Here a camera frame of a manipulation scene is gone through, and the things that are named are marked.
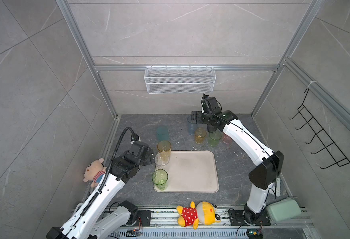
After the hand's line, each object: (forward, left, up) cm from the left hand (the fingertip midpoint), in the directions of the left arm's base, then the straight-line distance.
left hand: (145, 152), depth 75 cm
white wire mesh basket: (+51, -20, +9) cm, 56 cm away
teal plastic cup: (+28, -6, -20) cm, 35 cm away
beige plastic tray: (-3, -24, -18) cm, 31 cm away
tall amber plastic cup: (+11, -8, -15) cm, 20 cm away
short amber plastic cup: (+22, -32, -15) cm, 42 cm away
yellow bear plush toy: (-26, -28, -13) cm, 41 cm away
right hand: (+20, -30, +6) cm, 37 cm away
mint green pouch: (-24, -73, -21) cm, 79 cm away
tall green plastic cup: (-7, -6, -17) cm, 19 cm away
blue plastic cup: (+28, -27, -14) cm, 42 cm away
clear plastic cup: (+3, -7, -12) cm, 14 cm away
